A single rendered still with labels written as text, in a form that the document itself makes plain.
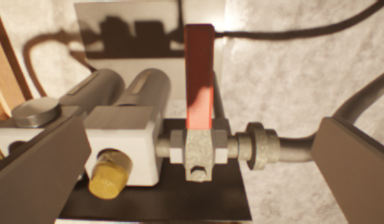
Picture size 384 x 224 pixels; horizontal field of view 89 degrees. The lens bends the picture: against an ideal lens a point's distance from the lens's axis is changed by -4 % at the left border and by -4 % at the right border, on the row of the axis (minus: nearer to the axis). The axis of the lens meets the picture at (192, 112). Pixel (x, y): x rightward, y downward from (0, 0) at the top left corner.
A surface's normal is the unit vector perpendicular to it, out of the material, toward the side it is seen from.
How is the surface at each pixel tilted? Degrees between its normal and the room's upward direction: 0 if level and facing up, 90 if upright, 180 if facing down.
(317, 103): 0
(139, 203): 90
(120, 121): 90
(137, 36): 0
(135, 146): 0
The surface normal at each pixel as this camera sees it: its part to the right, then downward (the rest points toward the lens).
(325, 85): -0.03, 0.50
